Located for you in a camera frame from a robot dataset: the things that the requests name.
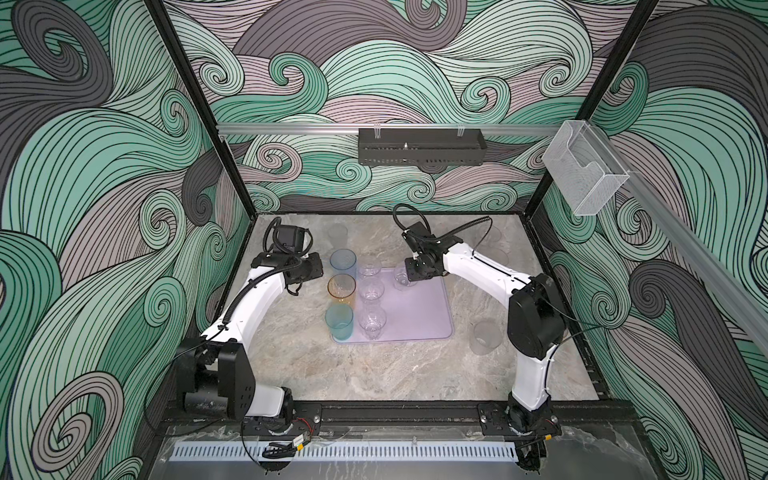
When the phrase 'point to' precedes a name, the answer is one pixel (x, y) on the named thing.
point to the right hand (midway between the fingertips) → (415, 272)
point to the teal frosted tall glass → (339, 319)
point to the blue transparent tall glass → (344, 261)
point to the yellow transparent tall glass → (341, 289)
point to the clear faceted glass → (371, 291)
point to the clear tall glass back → (372, 318)
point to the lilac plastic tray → (423, 312)
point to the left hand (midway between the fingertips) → (318, 265)
